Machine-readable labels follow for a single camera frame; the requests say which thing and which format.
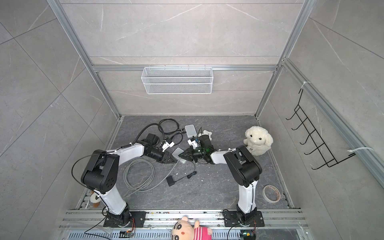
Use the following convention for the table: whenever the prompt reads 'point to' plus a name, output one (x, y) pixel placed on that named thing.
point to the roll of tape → (268, 200)
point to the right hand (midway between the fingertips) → (180, 155)
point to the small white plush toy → (205, 132)
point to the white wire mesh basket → (178, 80)
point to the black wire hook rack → (326, 155)
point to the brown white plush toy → (95, 199)
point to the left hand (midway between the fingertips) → (174, 159)
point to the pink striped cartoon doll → (184, 229)
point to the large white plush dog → (258, 140)
